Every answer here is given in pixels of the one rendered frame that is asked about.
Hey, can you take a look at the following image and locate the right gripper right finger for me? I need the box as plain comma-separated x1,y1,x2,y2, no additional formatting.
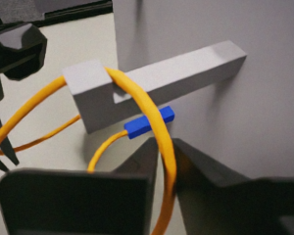
171,138,294,235

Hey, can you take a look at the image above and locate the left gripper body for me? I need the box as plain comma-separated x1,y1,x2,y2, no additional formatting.
0,23,48,81

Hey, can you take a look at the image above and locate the orange cable with blue plug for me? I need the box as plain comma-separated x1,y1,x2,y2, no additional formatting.
0,67,176,235

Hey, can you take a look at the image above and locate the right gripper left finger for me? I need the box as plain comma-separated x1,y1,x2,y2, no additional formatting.
0,137,159,235

